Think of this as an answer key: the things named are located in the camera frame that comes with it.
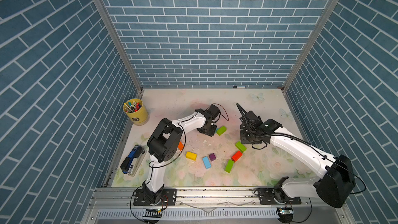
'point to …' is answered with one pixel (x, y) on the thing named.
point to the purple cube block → (212, 157)
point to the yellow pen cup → (134, 108)
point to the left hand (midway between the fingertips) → (212, 133)
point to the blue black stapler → (130, 165)
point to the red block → (237, 156)
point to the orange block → (180, 145)
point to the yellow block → (191, 155)
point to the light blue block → (207, 163)
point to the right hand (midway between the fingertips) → (244, 139)
